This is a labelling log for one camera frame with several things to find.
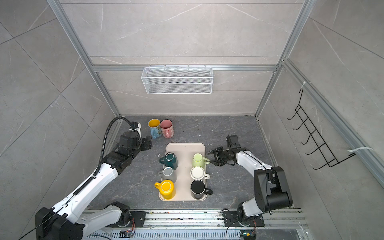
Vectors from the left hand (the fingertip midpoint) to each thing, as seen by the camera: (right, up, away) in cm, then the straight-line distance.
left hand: (145, 133), depth 79 cm
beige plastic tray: (+20, -14, +19) cm, 31 cm away
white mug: (+29, -22, +3) cm, 36 cm away
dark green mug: (+13, -15, +5) cm, 20 cm away
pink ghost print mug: (+8, +3, +19) cm, 21 cm away
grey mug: (+12, -22, +1) cm, 25 cm away
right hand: (+34, -13, +9) cm, 38 cm away
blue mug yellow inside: (0, +2, +21) cm, 21 cm away
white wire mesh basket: (+15, +36, +21) cm, 44 cm away
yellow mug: (+12, -28, -4) cm, 31 cm away
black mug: (+28, -28, -4) cm, 40 cm away
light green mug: (+29, -15, +5) cm, 33 cm away
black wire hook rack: (+83, -1, -11) cm, 83 cm away
